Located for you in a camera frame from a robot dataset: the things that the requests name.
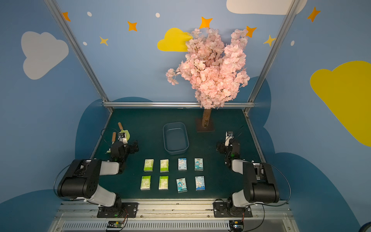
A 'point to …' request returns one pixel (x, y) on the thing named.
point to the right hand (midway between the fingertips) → (227, 140)
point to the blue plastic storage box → (176, 138)
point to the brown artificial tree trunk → (206, 117)
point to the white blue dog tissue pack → (200, 183)
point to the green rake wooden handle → (113, 136)
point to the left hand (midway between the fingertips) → (129, 139)
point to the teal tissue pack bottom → (181, 186)
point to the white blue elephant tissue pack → (182, 164)
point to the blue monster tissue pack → (198, 164)
